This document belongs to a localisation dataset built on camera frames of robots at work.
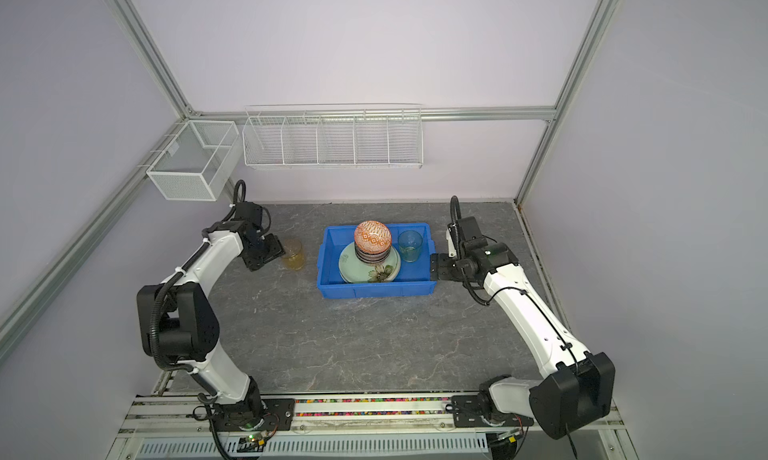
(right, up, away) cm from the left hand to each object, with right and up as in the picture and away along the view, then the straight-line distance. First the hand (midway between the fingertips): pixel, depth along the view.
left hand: (276, 257), depth 91 cm
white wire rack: (+32, +42, +16) cm, 55 cm away
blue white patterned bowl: (+29, +6, +4) cm, 30 cm away
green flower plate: (+22, -5, +8) cm, 24 cm away
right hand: (+50, -2, -11) cm, 52 cm away
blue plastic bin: (+44, -5, +11) cm, 46 cm away
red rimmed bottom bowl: (+29, -1, 0) cm, 29 cm away
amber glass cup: (+1, -1, +11) cm, 11 cm away
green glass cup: (+42, +4, +11) cm, 43 cm away
